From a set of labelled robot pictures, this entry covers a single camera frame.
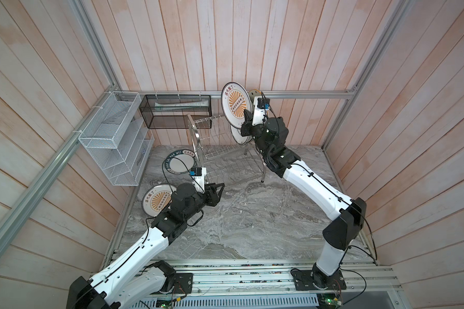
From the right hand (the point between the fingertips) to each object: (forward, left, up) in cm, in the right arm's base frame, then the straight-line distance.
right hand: (243, 110), depth 70 cm
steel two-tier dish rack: (+15, +10, -45) cm, 48 cm away
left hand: (-21, +8, -21) cm, 31 cm away
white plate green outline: (+6, +1, -18) cm, 19 cm away
